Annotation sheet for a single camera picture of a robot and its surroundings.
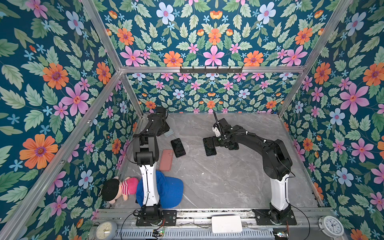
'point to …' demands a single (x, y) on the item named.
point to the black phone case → (209, 145)
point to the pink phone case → (166, 160)
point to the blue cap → (170, 191)
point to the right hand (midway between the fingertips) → (213, 143)
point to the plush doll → (112, 188)
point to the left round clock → (106, 230)
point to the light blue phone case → (170, 132)
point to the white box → (226, 224)
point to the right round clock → (331, 226)
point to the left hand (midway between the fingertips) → (165, 127)
